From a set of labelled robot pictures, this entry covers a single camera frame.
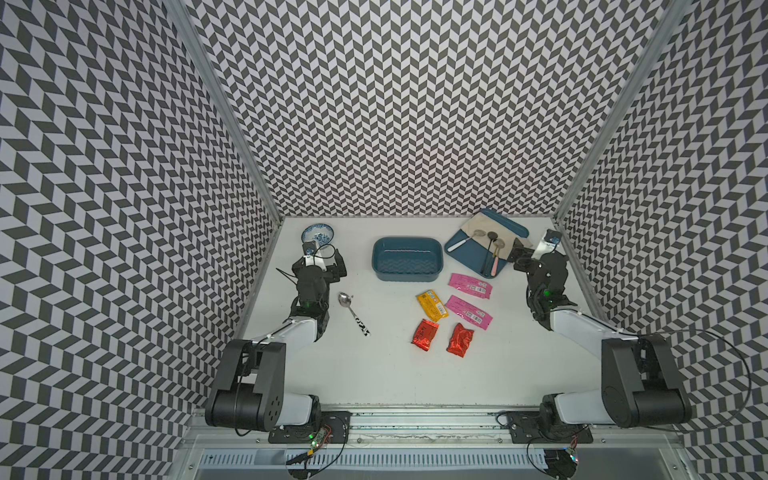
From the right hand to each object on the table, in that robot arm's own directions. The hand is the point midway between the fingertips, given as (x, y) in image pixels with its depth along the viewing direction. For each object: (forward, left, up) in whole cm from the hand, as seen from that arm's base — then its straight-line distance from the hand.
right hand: (528, 246), depth 88 cm
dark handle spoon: (+19, +3, -17) cm, 25 cm away
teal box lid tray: (+11, +9, -19) cm, 24 cm away
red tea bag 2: (-22, +21, -16) cm, 34 cm away
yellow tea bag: (-11, +28, -16) cm, 34 cm away
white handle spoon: (+19, +9, -16) cm, 26 cm away
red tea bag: (-20, +31, -15) cm, 40 cm away
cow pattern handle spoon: (-9, +56, -15) cm, 59 cm away
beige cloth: (+27, +4, -18) cm, 33 cm away
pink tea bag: (-4, +15, -15) cm, 22 cm away
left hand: (-1, +61, -1) cm, 61 cm away
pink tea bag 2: (-13, +17, -17) cm, 27 cm away
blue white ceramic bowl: (+19, +68, -15) cm, 72 cm away
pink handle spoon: (+14, +2, -16) cm, 21 cm away
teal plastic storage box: (+8, +36, -16) cm, 40 cm away
